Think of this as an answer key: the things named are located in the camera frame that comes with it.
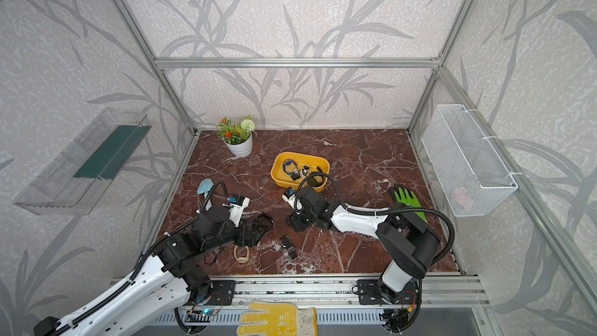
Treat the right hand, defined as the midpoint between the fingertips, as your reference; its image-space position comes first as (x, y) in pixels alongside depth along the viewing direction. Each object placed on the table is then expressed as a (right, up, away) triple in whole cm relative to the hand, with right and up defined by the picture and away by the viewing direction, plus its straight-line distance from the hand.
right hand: (291, 215), depth 87 cm
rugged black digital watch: (-11, -3, +2) cm, 11 cm away
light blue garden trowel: (-38, +9, +10) cm, 40 cm away
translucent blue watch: (-2, +17, +17) cm, 24 cm away
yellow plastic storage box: (+11, +18, +18) cm, 28 cm away
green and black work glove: (+44, +5, +7) cm, 45 cm away
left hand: (-9, -1, -12) cm, 15 cm away
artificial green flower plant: (-25, +32, +12) cm, 42 cm away
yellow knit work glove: (-1, -26, -17) cm, 32 cm away
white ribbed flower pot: (-25, +25, +18) cm, 39 cm away
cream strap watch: (+5, +15, +17) cm, 24 cm away
